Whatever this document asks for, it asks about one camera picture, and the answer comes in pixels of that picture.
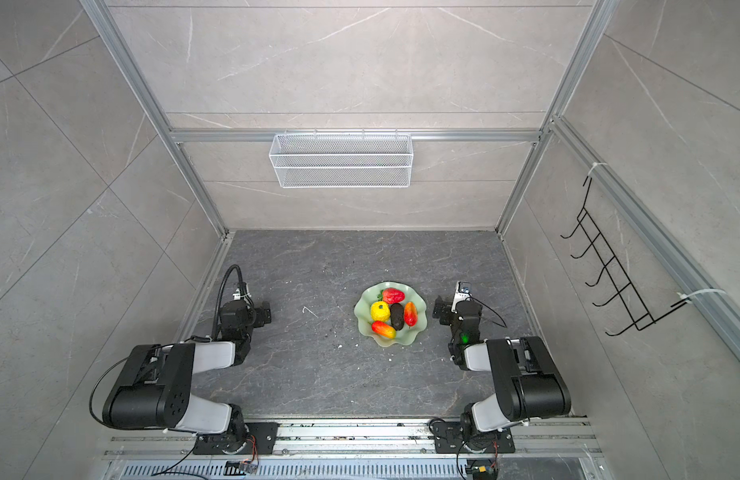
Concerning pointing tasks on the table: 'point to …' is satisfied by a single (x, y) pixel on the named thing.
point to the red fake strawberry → (391, 295)
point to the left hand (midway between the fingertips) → (247, 297)
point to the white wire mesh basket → (342, 160)
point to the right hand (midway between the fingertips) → (454, 295)
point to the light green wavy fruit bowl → (408, 334)
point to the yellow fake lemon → (379, 311)
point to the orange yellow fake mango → (385, 329)
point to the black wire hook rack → (627, 299)
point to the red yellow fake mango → (410, 314)
